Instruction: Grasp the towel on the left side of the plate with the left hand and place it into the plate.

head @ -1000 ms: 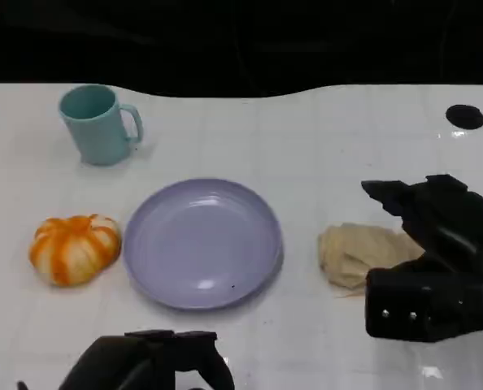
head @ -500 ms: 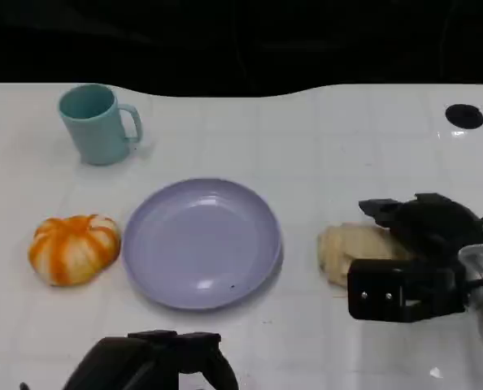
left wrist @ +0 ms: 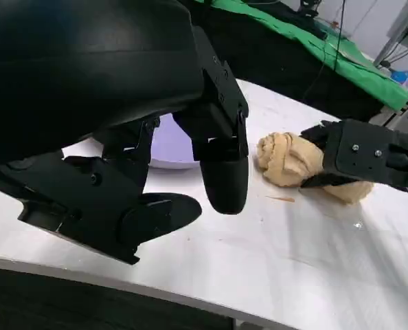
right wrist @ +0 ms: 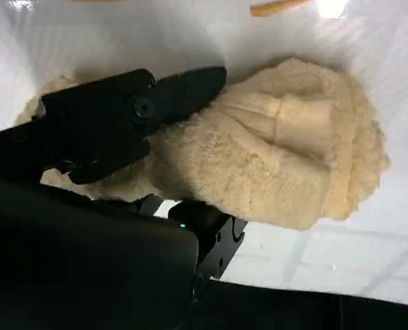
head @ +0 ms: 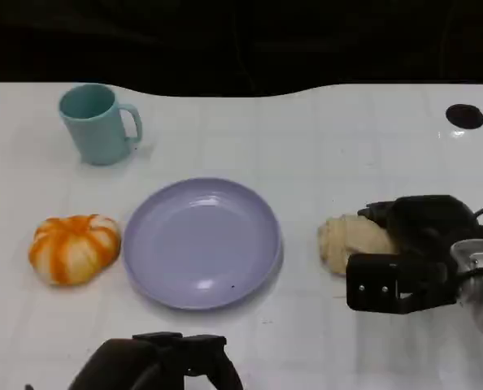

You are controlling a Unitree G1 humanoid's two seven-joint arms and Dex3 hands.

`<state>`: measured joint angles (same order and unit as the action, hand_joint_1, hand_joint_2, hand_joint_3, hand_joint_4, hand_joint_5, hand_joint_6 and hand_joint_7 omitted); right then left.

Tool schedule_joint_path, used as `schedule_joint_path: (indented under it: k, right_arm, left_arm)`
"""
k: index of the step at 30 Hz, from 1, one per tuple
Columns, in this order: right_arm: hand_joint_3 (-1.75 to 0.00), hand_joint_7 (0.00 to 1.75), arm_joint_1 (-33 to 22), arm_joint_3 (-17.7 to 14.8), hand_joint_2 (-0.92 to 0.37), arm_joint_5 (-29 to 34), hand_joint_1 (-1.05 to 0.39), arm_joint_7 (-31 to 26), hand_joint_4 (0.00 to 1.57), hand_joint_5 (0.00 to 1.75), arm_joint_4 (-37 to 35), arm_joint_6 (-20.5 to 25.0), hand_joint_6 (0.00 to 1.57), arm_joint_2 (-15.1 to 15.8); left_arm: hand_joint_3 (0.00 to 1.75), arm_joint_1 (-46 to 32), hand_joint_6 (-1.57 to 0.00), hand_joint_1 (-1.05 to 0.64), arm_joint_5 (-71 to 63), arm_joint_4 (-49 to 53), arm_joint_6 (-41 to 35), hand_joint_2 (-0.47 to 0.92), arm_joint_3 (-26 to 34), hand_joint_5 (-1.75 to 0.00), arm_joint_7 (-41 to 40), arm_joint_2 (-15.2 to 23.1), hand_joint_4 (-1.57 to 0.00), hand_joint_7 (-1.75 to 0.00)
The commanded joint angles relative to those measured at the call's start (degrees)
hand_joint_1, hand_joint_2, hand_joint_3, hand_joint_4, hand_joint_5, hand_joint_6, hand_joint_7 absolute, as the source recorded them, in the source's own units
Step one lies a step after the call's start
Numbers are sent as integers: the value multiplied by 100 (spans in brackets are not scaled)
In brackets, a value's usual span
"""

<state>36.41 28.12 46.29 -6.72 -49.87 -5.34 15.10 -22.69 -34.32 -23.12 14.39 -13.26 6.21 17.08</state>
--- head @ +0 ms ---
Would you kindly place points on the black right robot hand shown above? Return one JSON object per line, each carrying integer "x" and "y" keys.
{"x": 428, "y": 223}

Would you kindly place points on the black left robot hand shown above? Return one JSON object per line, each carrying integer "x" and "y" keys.
{"x": 144, "y": 365}

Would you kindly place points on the beige towel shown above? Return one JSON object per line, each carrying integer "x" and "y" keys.
{"x": 347, "y": 243}

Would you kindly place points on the black table grommet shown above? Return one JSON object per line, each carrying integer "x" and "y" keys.
{"x": 464, "y": 116}

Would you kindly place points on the lilac plate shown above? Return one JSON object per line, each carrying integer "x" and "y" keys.
{"x": 201, "y": 243}

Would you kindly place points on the orange and white bread roll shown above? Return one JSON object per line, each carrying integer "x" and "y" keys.
{"x": 75, "y": 250}

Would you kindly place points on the pale green mug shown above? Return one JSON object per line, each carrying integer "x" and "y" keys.
{"x": 97, "y": 130}

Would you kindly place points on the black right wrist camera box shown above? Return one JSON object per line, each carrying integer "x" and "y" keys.
{"x": 371, "y": 284}

